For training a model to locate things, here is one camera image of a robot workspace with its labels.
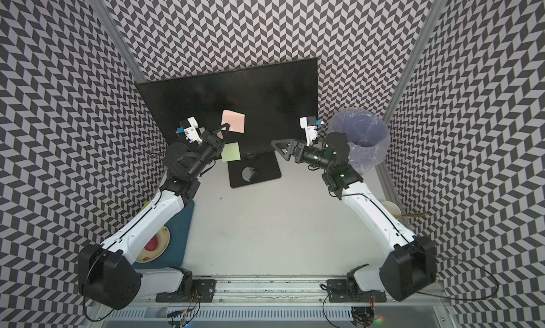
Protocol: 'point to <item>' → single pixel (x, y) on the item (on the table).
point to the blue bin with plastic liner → (367, 135)
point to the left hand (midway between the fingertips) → (231, 126)
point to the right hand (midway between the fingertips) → (277, 148)
